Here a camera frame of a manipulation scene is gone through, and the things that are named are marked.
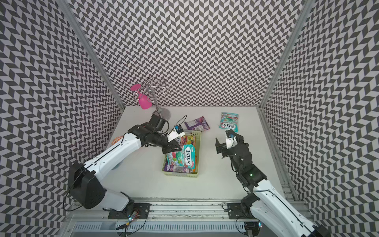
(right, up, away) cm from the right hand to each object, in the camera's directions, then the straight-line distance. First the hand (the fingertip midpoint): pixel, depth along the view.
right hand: (226, 138), depth 76 cm
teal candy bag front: (-21, -10, -1) cm, 23 cm away
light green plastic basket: (-15, -2, +20) cm, 25 cm away
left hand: (-25, -6, 0) cm, 26 cm away
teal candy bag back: (+9, +9, +33) cm, 35 cm away
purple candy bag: (-26, -18, +6) cm, 33 cm away
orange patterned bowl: (-68, -3, +18) cm, 71 cm away
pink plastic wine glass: (-53, +23, +29) cm, 64 cm away
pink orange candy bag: (-21, -3, +18) cm, 28 cm away
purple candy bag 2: (-13, +7, +29) cm, 33 cm away
